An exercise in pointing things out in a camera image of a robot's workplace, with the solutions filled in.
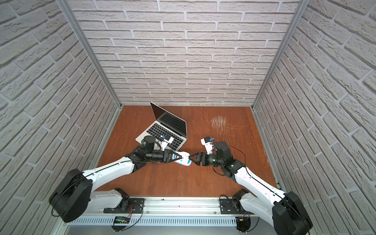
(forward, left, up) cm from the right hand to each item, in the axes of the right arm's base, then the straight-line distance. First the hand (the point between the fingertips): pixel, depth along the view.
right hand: (190, 160), depth 75 cm
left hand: (+3, +6, +2) cm, 7 cm away
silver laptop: (+29, +14, -13) cm, 35 cm away
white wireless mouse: (-1, +3, +1) cm, 3 cm away
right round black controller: (-28, -24, -16) cm, 40 cm away
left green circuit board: (-23, +36, -16) cm, 46 cm away
